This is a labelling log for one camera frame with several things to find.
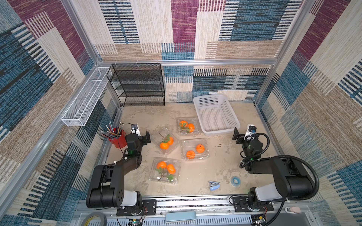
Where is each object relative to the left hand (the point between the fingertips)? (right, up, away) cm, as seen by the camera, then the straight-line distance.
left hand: (140, 132), depth 92 cm
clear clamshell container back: (+35, +7, +16) cm, 39 cm away
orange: (+39, -10, -2) cm, 40 cm away
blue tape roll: (+57, -27, -10) cm, 64 cm away
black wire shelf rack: (-6, +35, +17) cm, 39 cm away
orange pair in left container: (+18, -6, +2) cm, 19 cm away
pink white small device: (+81, -35, -23) cm, 91 cm away
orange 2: (+32, -14, -3) cm, 35 cm away
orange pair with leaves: (+29, +3, +10) cm, 31 cm away
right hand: (+66, +1, -2) cm, 66 cm away
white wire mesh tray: (-24, +12, -21) cm, 34 cm away
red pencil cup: (-15, -2, 0) cm, 15 cm away
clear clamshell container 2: (+35, -11, 0) cm, 36 cm away
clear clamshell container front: (+11, -25, -8) cm, 28 cm away
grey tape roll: (-15, -38, -21) cm, 46 cm away
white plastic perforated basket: (+53, +11, +20) cm, 58 cm away
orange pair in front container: (+16, -20, -10) cm, 27 cm away
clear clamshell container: (+11, -3, +5) cm, 12 cm away
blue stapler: (+45, -28, -12) cm, 54 cm away
